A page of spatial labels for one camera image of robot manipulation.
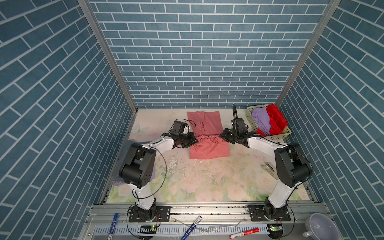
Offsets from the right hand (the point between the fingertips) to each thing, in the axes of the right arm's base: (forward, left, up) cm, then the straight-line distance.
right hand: (218, 133), depth 95 cm
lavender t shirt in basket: (+17, -31, -2) cm, 35 cm away
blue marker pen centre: (-50, +12, -8) cm, 52 cm away
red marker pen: (-49, -17, -9) cm, 53 cm away
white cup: (-45, -49, -10) cm, 67 cm away
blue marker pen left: (-53, +49, -8) cm, 72 cm away
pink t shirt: (+10, +7, -9) cm, 15 cm away
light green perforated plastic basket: (+9, -47, -5) cm, 48 cm away
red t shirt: (+17, -43, -5) cm, 47 cm away
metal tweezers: (-49, +3, -10) cm, 50 cm away
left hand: (-6, +12, -1) cm, 13 cm away
